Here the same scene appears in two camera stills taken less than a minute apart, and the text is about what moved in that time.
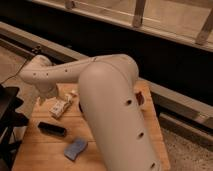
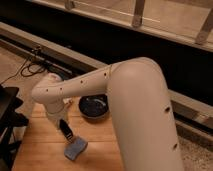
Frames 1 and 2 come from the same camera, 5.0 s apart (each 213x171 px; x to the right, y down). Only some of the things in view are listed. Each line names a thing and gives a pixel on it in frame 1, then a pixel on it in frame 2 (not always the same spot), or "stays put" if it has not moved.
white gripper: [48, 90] → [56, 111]
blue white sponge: [73, 149] stays put
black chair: [9, 119] stays put
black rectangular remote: [51, 129] → [66, 129]
